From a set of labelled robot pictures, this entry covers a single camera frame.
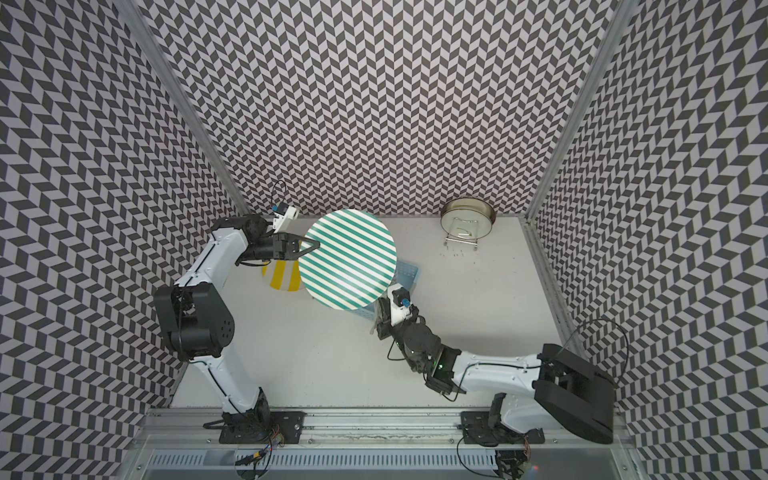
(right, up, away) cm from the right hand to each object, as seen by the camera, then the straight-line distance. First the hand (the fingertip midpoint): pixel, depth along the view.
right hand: (380, 299), depth 75 cm
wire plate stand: (+31, +16, +40) cm, 53 cm away
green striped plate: (-6, +10, -1) cm, 12 cm away
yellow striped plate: (-35, +3, +27) cm, 45 cm away
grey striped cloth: (-1, -3, -3) cm, 4 cm away
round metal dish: (+28, +23, +27) cm, 45 cm away
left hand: (-16, +13, 0) cm, 21 cm away
